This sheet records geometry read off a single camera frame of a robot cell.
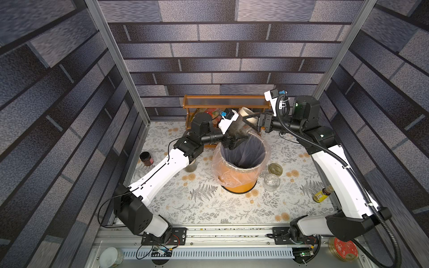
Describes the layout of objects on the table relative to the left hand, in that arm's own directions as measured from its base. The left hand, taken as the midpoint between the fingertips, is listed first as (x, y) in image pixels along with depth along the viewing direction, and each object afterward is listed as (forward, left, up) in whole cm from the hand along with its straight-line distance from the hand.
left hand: (242, 129), depth 65 cm
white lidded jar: (-40, +51, -31) cm, 72 cm away
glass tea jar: (-5, -21, -37) cm, 43 cm away
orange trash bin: (-11, 0, -12) cm, 16 cm away
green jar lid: (+3, -24, -37) cm, 44 cm away
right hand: (+1, -1, +6) cm, 6 cm away
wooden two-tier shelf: (+41, +12, -21) cm, 48 cm away
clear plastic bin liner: (-4, +11, -15) cm, 19 cm away
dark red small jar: (+5, +50, -31) cm, 59 cm away
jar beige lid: (+1, +24, -33) cm, 41 cm away
